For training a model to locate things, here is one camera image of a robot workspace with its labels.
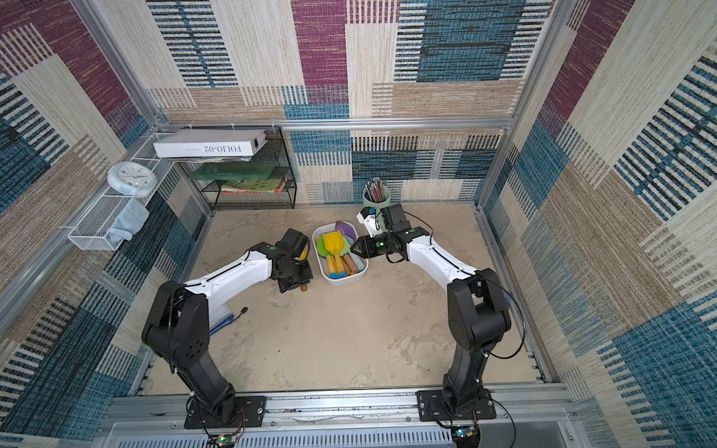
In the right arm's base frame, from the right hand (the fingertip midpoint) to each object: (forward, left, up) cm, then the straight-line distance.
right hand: (354, 245), depth 89 cm
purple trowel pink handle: (+15, +3, -9) cm, 18 cm away
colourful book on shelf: (+23, +36, +6) cm, 43 cm away
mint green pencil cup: (+4, -7, +13) cm, 16 cm away
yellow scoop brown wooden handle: (-11, +15, -6) cm, 20 cm away
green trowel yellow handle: (+6, +12, -8) cm, 16 cm away
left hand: (-7, +15, -8) cm, 18 cm away
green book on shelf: (+26, +42, +9) cm, 50 cm away
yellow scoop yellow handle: (+10, +8, -11) cm, 17 cm away
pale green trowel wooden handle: (+6, +4, -11) cm, 13 cm away
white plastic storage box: (-6, +3, -10) cm, 12 cm away
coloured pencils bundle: (+24, -7, +2) cm, 25 cm away
